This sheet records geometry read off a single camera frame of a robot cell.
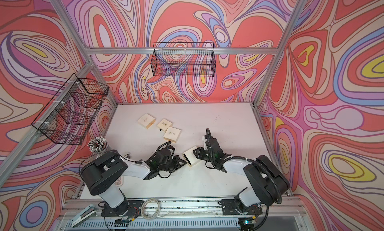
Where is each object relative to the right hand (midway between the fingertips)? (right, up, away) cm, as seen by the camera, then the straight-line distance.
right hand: (195, 155), depth 89 cm
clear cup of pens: (-53, +8, -9) cm, 54 cm away
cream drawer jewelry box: (-3, -1, -2) cm, 4 cm away
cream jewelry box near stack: (-15, +12, +10) cm, 22 cm away
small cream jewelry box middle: (-22, +18, +15) cm, 32 cm away
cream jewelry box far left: (-35, +21, +17) cm, 44 cm away
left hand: (-3, -4, -4) cm, 7 cm away
